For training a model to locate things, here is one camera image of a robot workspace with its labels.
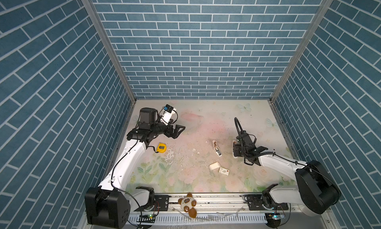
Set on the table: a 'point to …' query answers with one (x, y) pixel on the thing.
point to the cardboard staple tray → (214, 165)
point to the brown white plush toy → (187, 203)
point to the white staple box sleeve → (223, 171)
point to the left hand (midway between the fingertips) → (178, 123)
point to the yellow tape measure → (161, 147)
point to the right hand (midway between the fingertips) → (235, 146)
